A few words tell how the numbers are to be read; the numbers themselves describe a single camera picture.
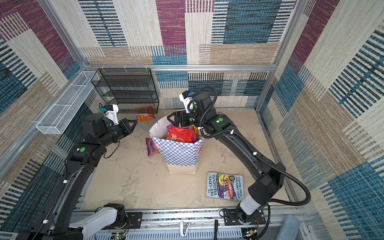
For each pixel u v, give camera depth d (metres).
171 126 0.89
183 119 0.61
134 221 0.73
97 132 0.50
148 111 1.15
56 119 0.71
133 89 1.09
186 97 0.62
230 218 0.73
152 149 0.96
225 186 0.81
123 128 0.59
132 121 0.67
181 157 0.75
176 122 0.61
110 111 0.60
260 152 0.46
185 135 0.80
